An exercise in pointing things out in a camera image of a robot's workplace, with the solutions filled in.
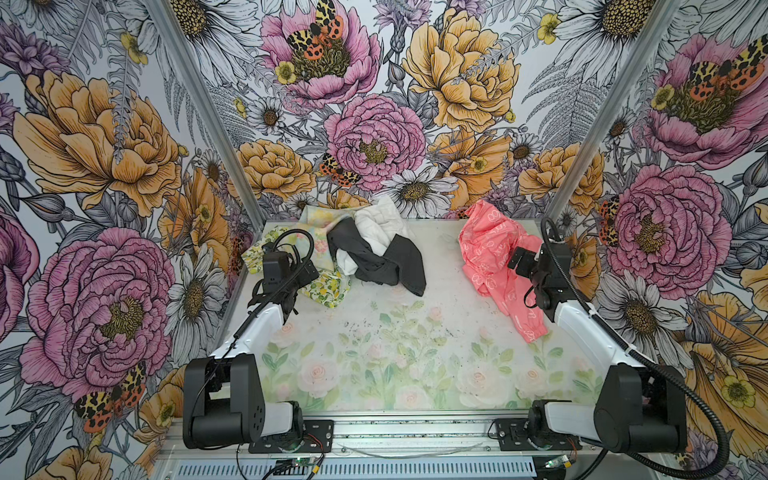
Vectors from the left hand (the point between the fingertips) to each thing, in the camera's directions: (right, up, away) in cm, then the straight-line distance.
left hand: (300, 275), depth 90 cm
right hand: (+67, +5, -3) cm, 67 cm away
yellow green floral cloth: (+5, -5, +12) cm, 14 cm away
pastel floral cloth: (-1, +19, +25) cm, 31 cm away
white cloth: (+22, +18, +22) cm, 36 cm away
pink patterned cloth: (+60, +12, +11) cm, 62 cm away
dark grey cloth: (+30, +4, +7) cm, 31 cm away
